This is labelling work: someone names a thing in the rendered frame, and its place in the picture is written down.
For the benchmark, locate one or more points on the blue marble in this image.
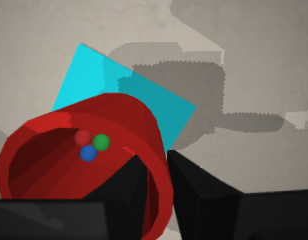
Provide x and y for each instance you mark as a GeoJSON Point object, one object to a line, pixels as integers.
{"type": "Point", "coordinates": [88, 153]}

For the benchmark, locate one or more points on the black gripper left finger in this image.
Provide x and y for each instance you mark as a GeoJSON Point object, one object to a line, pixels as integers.
{"type": "Point", "coordinates": [120, 217]}

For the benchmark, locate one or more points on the red marble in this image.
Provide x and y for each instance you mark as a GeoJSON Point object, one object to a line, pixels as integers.
{"type": "Point", "coordinates": [83, 138]}

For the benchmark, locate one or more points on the green marble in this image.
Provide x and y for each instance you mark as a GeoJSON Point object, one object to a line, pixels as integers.
{"type": "Point", "coordinates": [101, 142]}

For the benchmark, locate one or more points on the red cup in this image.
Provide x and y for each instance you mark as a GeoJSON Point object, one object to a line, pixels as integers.
{"type": "Point", "coordinates": [37, 165]}

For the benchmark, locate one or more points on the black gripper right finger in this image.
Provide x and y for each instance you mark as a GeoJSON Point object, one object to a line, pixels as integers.
{"type": "Point", "coordinates": [203, 213]}

